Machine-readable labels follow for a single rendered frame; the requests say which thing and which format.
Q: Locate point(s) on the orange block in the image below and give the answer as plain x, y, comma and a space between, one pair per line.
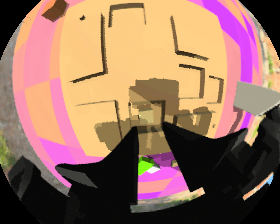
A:
54, 9

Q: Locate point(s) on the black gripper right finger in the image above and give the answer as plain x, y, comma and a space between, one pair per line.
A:
199, 155

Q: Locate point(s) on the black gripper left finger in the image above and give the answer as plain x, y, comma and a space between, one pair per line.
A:
117, 172

